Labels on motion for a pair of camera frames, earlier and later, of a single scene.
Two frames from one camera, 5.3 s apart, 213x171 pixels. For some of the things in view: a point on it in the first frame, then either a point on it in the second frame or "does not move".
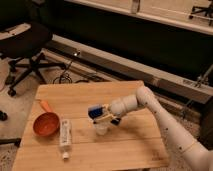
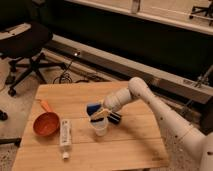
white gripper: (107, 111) to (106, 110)
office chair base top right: (207, 10) does not move
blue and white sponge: (95, 111) does not move
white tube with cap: (65, 137) does not move
